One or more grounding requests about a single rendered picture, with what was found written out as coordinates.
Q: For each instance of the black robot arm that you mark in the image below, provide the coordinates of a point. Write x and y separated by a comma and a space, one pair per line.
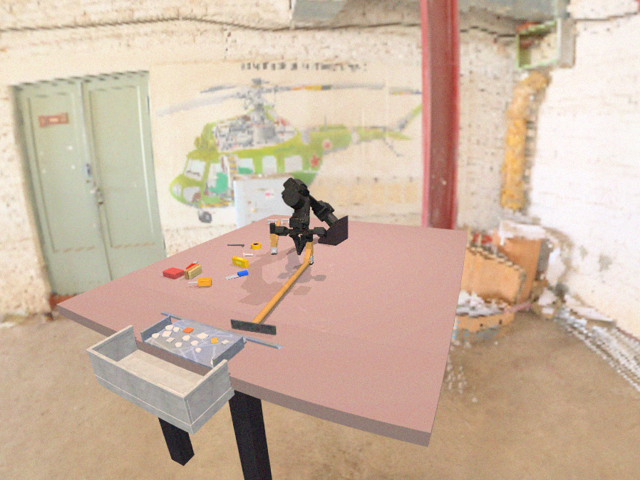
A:
296, 195

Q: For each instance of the yellow screwdriver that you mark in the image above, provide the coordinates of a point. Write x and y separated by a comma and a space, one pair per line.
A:
203, 282

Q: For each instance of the tan scrub brush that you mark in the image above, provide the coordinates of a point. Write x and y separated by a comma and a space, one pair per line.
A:
192, 271

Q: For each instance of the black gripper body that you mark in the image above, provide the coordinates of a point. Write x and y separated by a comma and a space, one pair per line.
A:
283, 231

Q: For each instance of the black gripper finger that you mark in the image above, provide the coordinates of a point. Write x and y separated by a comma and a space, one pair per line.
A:
303, 241
296, 241

